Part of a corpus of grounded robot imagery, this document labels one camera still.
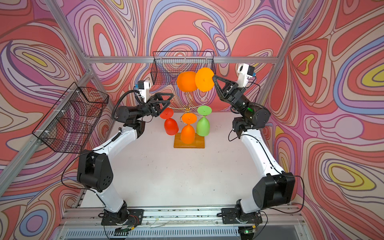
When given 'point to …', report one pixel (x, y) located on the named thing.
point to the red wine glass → (170, 126)
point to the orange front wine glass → (188, 134)
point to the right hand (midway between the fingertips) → (210, 83)
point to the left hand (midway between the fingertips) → (172, 104)
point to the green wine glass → (203, 125)
